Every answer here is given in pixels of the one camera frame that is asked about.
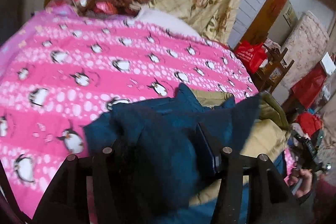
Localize blue puffer jacket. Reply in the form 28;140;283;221
84;84;290;223

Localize person's right hand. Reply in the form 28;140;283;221
288;169;313;198

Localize wooden shelf rack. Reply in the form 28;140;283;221
252;45;294;93

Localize red gift bag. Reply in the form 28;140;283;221
234;40;267;74

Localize floral rolled mattress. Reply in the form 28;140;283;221
281;11;329;90

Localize pink penguin bedsheet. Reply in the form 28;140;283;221
1;5;257;217

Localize white pillow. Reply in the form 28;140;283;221
134;7;201;38

